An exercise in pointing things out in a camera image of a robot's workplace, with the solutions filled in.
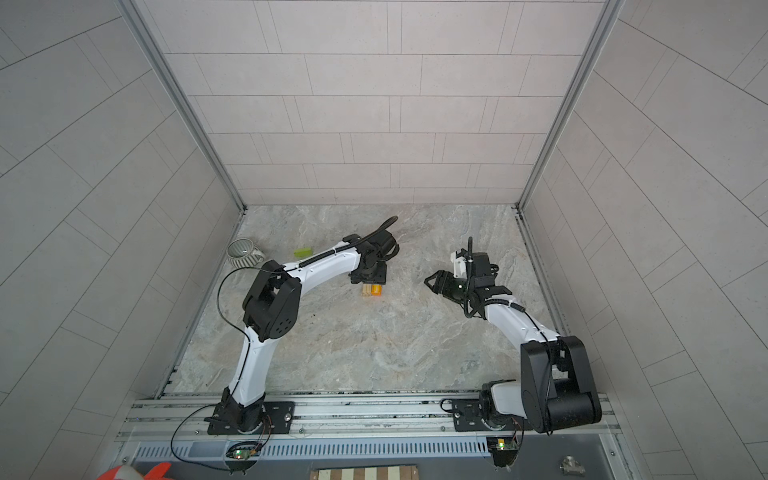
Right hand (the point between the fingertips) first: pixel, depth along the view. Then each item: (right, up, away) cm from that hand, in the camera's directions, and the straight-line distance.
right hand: (431, 283), depth 86 cm
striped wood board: (-9, -36, -23) cm, 44 cm away
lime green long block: (-43, +8, +15) cm, 46 cm away
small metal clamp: (+28, -36, -22) cm, 50 cm away
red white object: (-65, -34, -27) cm, 78 cm away
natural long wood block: (-20, -3, +5) cm, 20 cm away
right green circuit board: (+15, -35, -19) cm, 42 cm away
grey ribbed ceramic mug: (-62, +7, +13) cm, 64 cm away
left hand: (-14, +1, +8) cm, 17 cm away
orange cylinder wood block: (-17, -3, +5) cm, 17 cm away
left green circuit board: (-43, -33, -22) cm, 59 cm away
